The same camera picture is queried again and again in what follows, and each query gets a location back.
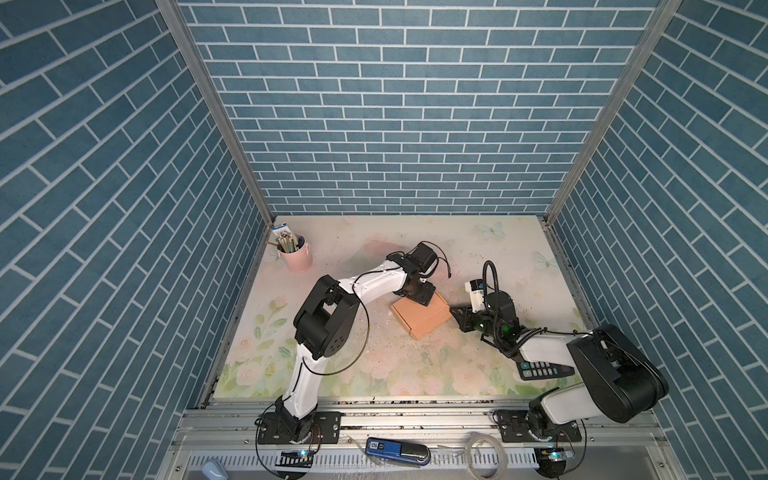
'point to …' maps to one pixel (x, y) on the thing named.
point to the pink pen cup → (300, 260)
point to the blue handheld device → (408, 452)
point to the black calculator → (530, 370)
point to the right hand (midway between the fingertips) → (454, 309)
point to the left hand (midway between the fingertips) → (428, 298)
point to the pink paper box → (419, 319)
